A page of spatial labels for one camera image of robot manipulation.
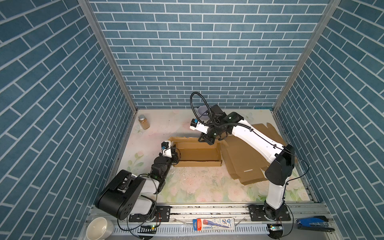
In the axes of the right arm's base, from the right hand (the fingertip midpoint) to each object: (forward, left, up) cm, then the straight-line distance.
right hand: (198, 137), depth 80 cm
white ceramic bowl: (-43, +40, -14) cm, 60 cm away
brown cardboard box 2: (-5, -27, -17) cm, 32 cm away
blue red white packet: (-37, -7, -19) cm, 42 cm away
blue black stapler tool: (-32, -58, -18) cm, 69 cm away
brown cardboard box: (0, +3, -18) cm, 18 cm away
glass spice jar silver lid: (+18, +40, -12) cm, 46 cm away
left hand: (-1, +13, -9) cm, 16 cm away
